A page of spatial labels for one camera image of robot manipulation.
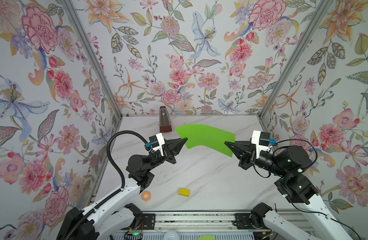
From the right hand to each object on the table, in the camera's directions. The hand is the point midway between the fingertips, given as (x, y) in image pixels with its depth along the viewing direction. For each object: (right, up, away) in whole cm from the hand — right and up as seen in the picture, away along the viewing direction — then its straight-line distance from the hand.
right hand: (225, 140), depth 53 cm
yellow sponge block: (-14, -30, +30) cm, 45 cm away
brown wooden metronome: (-28, +8, +52) cm, 60 cm away
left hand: (-13, -1, +3) cm, 14 cm away
